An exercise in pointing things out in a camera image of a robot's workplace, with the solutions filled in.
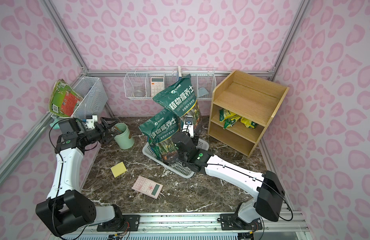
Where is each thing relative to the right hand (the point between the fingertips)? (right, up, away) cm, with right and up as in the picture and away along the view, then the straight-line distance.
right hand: (185, 126), depth 72 cm
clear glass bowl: (-30, +21, +23) cm, 44 cm away
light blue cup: (+11, +24, +27) cm, 38 cm away
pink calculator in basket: (-19, +26, +22) cm, 39 cm away
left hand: (-35, +1, +2) cm, 35 cm away
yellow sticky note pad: (-42, -26, +21) cm, 54 cm away
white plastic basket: (-3, -26, +18) cm, 32 cm away
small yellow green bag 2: (+25, +2, +14) cm, 29 cm away
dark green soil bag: (-14, -2, +11) cm, 18 cm away
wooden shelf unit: (+31, +11, +10) cm, 34 cm away
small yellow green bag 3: (+37, +2, +16) cm, 40 cm away
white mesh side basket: (-53, +18, +14) cm, 58 cm away
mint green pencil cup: (-41, -8, +23) cm, 47 cm away
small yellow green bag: (+24, +8, +20) cm, 32 cm away
